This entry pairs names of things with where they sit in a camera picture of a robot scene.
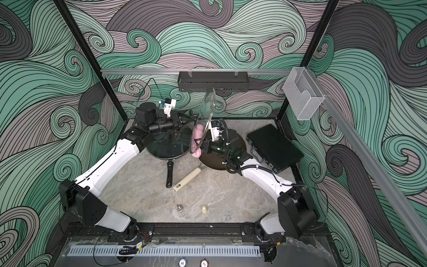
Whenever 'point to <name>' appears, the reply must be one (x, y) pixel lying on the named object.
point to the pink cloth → (196, 148)
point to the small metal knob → (180, 207)
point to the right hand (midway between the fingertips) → (193, 142)
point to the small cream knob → (204, 209)
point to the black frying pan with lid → (172, 149)
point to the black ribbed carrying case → (276, 151)
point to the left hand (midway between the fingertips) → (193, 117)
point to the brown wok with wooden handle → (212, 161)
